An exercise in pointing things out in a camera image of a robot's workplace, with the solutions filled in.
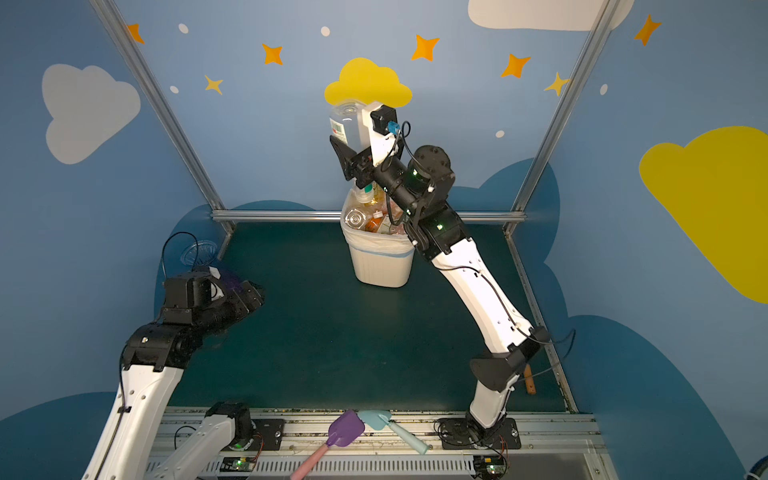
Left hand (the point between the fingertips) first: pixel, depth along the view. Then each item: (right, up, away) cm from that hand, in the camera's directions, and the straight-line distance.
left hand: (257, 296), depth 71 cm
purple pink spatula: (+21, -35, +4) cm, 41 cm away
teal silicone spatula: (+29, -33, +5) cm, 44 cm away
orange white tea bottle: (+27, +20, +24) cm, 41 cm away
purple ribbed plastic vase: (-24, +11, +16) cm, 31 cm away
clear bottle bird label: (+22, +20, +12) cm, 32 cm away
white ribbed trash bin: (+30, +5, +23) cm, 38 cm away
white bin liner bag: (+26, +14, +12) cm, 32 cm away
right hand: (+26, +34, -18) cm, 46 cm away
